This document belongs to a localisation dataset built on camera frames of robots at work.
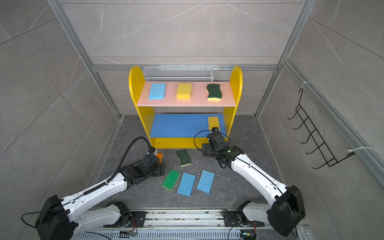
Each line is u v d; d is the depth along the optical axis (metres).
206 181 0.86
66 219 0.39
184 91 0.73
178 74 0.98
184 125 0.94
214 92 0.74
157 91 0.75
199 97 0.73
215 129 0.70
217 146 0.59
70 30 0.75
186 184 0.84
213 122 0.96
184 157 0.95
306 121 0.72
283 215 0.38
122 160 0.56
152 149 0.72
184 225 0.73
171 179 0.86
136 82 0.64
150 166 0.62
